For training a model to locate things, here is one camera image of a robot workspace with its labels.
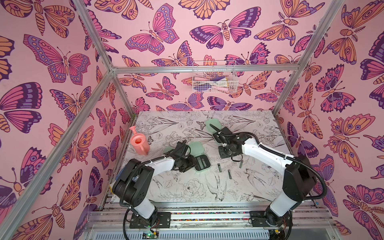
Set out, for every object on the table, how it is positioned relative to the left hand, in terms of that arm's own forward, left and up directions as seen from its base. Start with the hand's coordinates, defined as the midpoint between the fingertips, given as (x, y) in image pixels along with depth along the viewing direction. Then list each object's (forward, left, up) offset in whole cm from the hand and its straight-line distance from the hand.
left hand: (197, 164), depth 91 cm
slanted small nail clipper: (-1, -14, -2) cm, 14 cm away
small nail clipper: (+1, -27, -2) cm, 28 cm away
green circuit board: (-35, +24, -4) cm, 43 cm away
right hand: (+4, -16, +8) cm, 18 cm away
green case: (+3, -3, -1) cm, 4 cm away
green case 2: (+34, -13, 0) cm, 37 cm away
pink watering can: (+9, +35, +10) cm, 37 cm away
